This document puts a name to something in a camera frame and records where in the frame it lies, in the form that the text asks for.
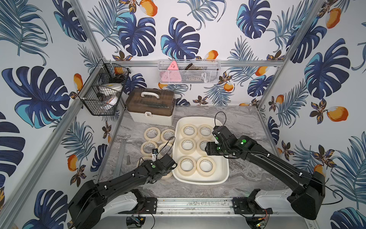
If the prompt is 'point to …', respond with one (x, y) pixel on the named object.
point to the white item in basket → (108, 93)
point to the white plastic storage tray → (220, 176)
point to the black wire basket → (106, 73)
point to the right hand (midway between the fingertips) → (209, 148)
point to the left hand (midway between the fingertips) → (160, 167)
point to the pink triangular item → (172, 74)
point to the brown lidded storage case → (151, 106)
